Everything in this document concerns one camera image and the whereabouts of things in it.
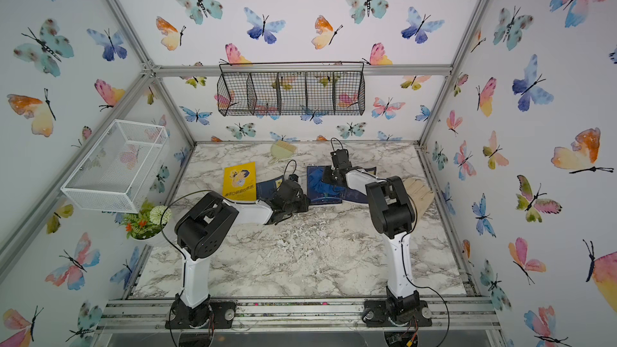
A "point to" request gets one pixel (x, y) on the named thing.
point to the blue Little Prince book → (320, 192)
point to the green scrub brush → (283, 149)
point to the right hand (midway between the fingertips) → (327, 175)
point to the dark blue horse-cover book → (352, 195)
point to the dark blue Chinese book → (265, 190)
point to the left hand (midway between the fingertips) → (314, 200)
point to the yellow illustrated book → (239, 182)
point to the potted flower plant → (150, 225)
